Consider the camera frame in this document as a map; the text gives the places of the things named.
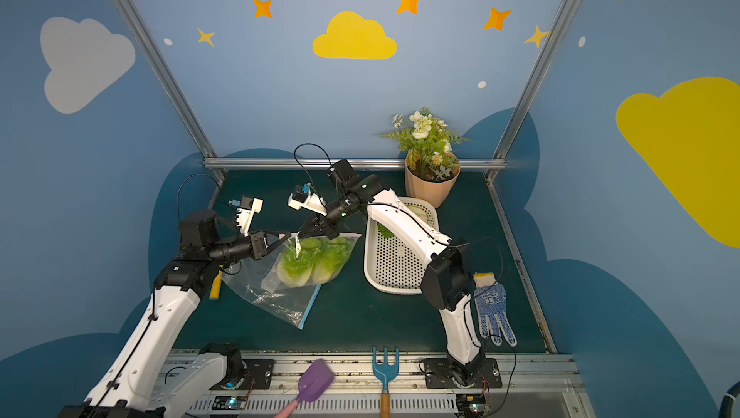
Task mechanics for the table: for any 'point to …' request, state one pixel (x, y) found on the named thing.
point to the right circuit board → (471, 405)
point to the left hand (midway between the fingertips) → (292, 234)
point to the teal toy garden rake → (385, 372)
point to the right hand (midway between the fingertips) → (308, 229)
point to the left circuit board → (229, 403)
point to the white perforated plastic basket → (390, 263)
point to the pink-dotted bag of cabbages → (271, 280)
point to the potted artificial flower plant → (431, 167)
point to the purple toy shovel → (313, 382)
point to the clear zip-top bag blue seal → (290, 304)
